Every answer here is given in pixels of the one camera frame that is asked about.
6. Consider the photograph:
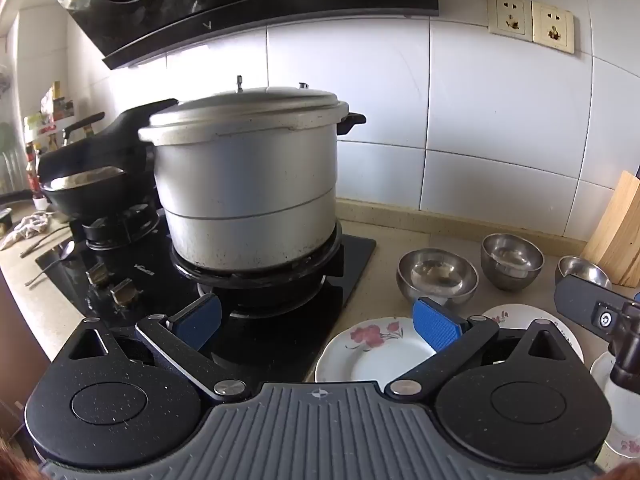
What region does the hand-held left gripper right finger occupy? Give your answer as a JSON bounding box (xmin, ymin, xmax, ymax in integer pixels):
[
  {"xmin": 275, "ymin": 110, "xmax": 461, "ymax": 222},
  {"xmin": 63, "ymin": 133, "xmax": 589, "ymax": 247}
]
[{"xmin": 384, "ymin": 297, "xmax": 571, "ymax": 403}]

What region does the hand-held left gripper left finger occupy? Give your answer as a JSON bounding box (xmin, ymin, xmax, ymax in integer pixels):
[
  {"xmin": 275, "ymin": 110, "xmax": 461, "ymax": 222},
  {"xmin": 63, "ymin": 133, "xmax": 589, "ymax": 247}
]
[{"xmin": 67, "ymin": 292, "xmax": 251, "ymax": 403}]

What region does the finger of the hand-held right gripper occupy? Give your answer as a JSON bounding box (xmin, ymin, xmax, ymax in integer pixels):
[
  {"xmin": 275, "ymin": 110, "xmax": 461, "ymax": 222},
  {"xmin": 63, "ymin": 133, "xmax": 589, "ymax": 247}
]
[{"xmin": 555, "ymin": 275, "xmax": 628, "ymax": 343}]

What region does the small steel bowl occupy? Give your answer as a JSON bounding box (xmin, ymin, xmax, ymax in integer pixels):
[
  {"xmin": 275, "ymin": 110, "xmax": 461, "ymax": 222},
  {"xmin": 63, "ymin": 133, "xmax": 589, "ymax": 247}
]
[{"xmin": 555, "ymin": 256, "xmax": 613, "ymax": 288}]

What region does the large steel bowl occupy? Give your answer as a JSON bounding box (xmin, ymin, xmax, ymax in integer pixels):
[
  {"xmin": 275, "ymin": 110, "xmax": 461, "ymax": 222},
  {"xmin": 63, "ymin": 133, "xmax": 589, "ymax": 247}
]
[{"xmin": 397, "ymin": 248, "xmax": 479, "ymax": 308}]

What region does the white floral plate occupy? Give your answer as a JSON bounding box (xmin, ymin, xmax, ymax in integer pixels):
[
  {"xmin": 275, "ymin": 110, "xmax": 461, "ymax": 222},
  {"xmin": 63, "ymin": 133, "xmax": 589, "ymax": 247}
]
[
  {"xmin": 467, "ymin": 304, "xmax": 585, "ymax": 366},
  {"xmin": 315, "ymin": 316, "xmax": 441, "ymax": 386},
  {"xmin": 590, "ymin": 352, "xmax": 640, "ymax": 458}
]

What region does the wooden knife block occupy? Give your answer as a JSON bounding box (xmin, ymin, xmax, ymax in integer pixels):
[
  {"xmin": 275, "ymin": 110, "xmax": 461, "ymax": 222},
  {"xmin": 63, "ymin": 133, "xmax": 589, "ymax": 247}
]
[{"xmin": 580, "ymin": 170, "xmax": 640, "ymax": 287}]

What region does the black glass gas stove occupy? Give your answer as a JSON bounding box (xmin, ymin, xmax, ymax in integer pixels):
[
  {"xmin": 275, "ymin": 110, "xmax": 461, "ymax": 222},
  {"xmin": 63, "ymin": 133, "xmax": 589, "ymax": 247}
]
[{"xmin": 35, "ymin": 205, "xmax": 377, "ymax": 385}]

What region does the black burner grate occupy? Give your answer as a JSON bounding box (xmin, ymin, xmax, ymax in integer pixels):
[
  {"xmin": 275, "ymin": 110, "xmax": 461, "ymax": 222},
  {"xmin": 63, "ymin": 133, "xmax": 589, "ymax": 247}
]
[
  {"xmin": 82, "ymin": 206, "xmax": 162, "ymax": 252},
  {"xmin": 170, "ymin": 222, "xmax": 346, "ymax": 318}
]

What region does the aluminium pressure cooker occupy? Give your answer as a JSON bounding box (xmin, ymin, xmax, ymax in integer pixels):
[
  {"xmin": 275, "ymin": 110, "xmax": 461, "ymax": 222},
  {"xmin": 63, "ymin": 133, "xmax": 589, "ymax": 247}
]
[{"xmin": 137, "ymin": 75, "xmax": 368, "ymax": 273}]

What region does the metal spoon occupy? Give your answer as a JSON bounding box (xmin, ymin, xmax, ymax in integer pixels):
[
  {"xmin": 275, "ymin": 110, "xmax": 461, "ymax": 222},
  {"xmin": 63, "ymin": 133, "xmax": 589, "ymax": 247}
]
[{"xmin": 25, "ymin": 240, "xmax": 77, "ymax": 287}]

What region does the black wok with lid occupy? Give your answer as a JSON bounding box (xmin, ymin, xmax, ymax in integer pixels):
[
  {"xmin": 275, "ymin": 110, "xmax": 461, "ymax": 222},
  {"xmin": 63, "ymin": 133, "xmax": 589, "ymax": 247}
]
[{"xmin": 37, "ymin": 99, "xmax": 178, "ymax": 221}]

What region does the white crumpled cloth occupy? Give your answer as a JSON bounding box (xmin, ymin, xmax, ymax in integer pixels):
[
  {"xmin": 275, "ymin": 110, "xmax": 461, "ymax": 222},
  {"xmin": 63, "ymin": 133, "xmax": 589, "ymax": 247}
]
[{"xmin": 0, "ymin": 211, "xmax": 52, "ymax": 252}]

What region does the dark sauce bottle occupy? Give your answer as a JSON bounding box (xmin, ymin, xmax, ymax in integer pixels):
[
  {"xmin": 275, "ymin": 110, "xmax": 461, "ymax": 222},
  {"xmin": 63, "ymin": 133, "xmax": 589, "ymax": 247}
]
[{"xmin": 25, "ymin": 142, "xmax": 49, "ymax": 211}]

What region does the black range hood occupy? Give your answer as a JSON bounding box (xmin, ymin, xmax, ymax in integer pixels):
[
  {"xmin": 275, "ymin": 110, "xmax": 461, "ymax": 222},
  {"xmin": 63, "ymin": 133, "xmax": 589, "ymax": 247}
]
[{"xmin": 27, "ymin": 0, "xmax": 441, "ymax": 71}]

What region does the beige wall socket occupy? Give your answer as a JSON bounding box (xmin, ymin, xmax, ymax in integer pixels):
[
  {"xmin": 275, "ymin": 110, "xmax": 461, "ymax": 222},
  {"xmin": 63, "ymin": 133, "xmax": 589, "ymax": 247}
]
[
  {"xmin": 531, "ymin": 1, "xmax": 576, "ymax": 54},
  {"xmin": 487, "ymin": 0, "xmax": 533, "ymax": 37}
]

